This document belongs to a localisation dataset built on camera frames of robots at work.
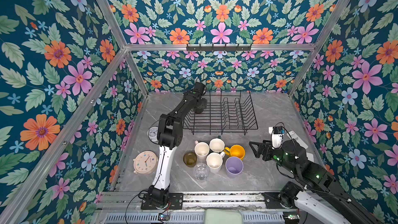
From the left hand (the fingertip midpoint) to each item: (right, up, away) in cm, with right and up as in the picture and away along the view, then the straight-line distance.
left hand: (201, 100), depth 102 cm
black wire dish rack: (+17, -7, 0) cm, 18 cm away
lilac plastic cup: (+19, -37, -20) cm, 46 cm away
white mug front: (+8, -34, -21) cm, 40 cm away
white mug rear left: (+1, -29, -16) cm, 33 cm away
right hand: (+27, -21, -32) cm, 47 cm away
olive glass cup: (-6, -34, -16) cm, 38 cm away
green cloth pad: (+12, -53, -36) cm, 64 cm away
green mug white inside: (+10, -26, -17) cm, 33 cm away
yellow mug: (+20, -30, -15) cm, 39 cm away
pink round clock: (-30, -35, -18) cm, 50 cm away
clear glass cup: (+1, -40, -19) cm, 44 cm away
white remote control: (+58, -23, -6) cm, 63 cm away
